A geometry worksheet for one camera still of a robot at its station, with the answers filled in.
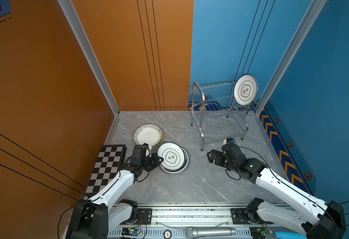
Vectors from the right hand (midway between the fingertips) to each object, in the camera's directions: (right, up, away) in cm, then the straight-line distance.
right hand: (213, 156), depth 79 cm
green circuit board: (-42, -34, -8) cm, 55 cm away
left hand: (-27, -1, +6) cm, 27 cm away
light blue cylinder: (+30, -33, -12) cm, 46 cm away
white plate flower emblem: (-22, -1, +10) cm, 24 cm away
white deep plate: (-40, +11, +26) cm, 49 cm away
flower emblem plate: (+20, +38, +5) cm, 43 cm away
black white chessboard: (-61, -6, +10) cm, 62 cm away
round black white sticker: (-24, -34, -10) cm, 43 cm away
